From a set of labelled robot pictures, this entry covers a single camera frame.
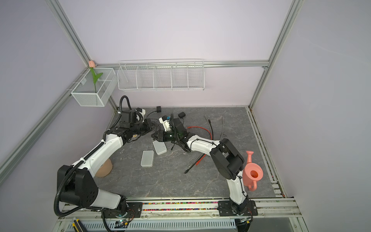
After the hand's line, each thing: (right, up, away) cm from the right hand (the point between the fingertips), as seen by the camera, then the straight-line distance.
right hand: (152, 137), depth 83 cm
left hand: (+3, +7, 0) cm, 7 cm away
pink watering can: (+54, -18, -9) cm, 58 cm away
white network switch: (-5, -15, +7) cm, 18 cm away
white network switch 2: (+2, -9, +13) cm, 16 cm away
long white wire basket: (+2, +41, +16) cm, 44 cm away
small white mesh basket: (-42, +27, +4) cm, 50 cm away
